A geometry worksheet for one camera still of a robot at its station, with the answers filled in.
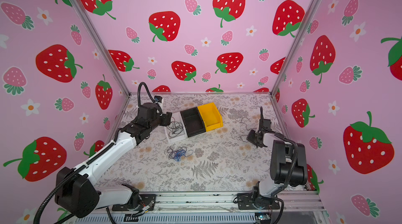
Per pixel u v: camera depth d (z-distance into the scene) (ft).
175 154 2.90
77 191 1.31
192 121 3.46
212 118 3.44
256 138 2.32
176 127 3.23
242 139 3.13
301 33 2.83
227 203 2.44
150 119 2.03
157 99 2.31
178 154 2.89
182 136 3.07
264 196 2.04
